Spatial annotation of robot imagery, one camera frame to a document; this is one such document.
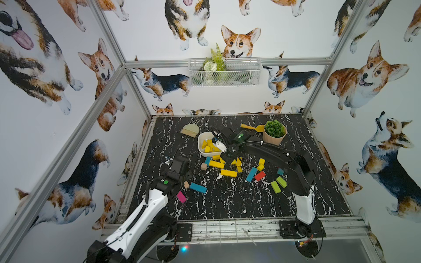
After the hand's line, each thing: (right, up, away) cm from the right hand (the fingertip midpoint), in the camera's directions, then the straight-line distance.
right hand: (225, 156), depth 87 cm
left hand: (-19, -5, -5) cm, 20 cm away
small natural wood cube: (-12, -7, +6) cm, 15 cm away
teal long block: (-14, -17, -1) cm, 22 cm away
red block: (+19, -12, +3) cm, 23 cm away
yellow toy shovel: (+25, +15, +28) cm, 40 cm away
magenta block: (-23, -21, -3) cm, 31 cm away
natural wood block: (-20, -15, +1) cm, 26 cm away
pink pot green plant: (+30, +13, +11) cm, 34 cm away
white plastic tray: (-13, +10, +14) cm, 22 cm away
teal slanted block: (+15, -11, +6) cm, 19 cm away
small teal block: (-10, -4, +9) cm, 14 cm away
